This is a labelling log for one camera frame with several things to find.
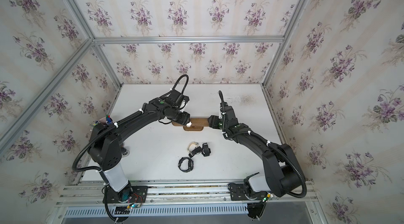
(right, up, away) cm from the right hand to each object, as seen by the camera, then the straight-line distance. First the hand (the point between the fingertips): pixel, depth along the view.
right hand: (214, 119), depth 89 cm
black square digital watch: (-5, -15, -7) cm, 17 cm away
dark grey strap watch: (-11, -17, -4) cm, 20 cm away
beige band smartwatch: (-13, -15, -1) cm, 20 cm away
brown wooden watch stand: (-10, -3, +1) cm, 10 cm away
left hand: (-16, +1, -2) cm, 16 cm away
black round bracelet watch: (-13, -21, -10) cm, 27 cm away
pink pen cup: (-62, 0, -1) cm, 62 cm away
